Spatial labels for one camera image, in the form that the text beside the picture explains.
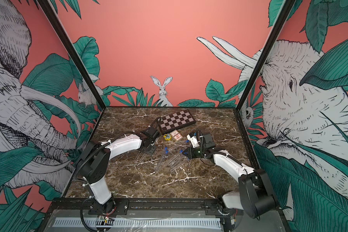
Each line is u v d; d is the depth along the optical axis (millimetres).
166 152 948
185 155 818
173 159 906
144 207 747
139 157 919
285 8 693
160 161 906
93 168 471
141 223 701
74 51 873
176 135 1010
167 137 1010
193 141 785
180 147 980
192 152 747
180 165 892
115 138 564
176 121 1095
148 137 736
